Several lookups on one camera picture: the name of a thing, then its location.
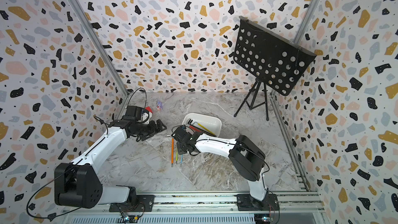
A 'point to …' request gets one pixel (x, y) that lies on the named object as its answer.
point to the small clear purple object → (159, 103)
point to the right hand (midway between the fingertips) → (181, 148)
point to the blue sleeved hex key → (181, 159)
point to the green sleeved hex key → (176, 157)
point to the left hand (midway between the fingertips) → (161, 129)
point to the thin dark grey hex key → (203, 130)
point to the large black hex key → (190, 123)
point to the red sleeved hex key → (194, 128)
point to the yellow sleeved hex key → (204, 128)
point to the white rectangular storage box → (213, 124)
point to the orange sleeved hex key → (172, 151)
